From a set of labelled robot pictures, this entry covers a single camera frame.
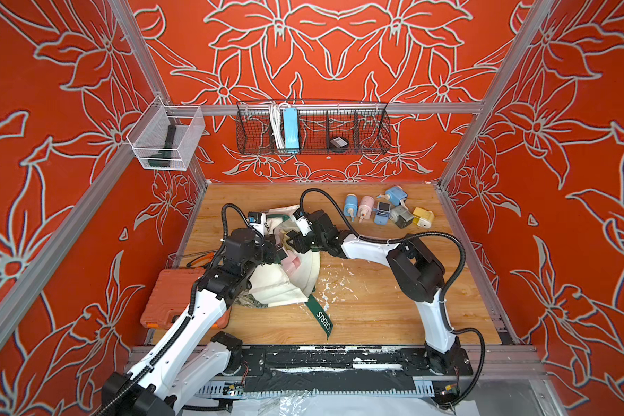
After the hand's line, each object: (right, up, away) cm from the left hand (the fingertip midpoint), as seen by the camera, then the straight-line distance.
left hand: (273, 234), depth 78 cm
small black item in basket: (+22, +33, +18) cm, 44 cm away
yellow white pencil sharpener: (+57, +4, +25) cm, 62 cm away
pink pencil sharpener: (+33, +8, +23) cm, 42 cm away
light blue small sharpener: (+41, +6, +26) cm, 49 cm away
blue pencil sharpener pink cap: (+28, +9, +25) cm, 39 cm away
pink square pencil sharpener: (+4, -11, +10) cm, 16 cm away
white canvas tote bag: (+5, -16, +10) cm, 19 cm away
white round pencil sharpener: (+48, +4, +25) cm, 54 cm away
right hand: (+4, -1, +16) cm, 16 cm away
